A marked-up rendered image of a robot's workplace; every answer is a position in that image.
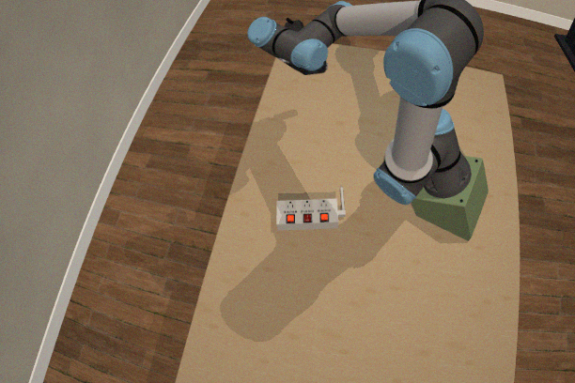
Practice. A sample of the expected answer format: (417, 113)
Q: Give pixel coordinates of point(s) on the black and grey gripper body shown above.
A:
(297, 26)

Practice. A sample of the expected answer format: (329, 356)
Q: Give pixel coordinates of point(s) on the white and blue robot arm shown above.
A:
(422, 62)

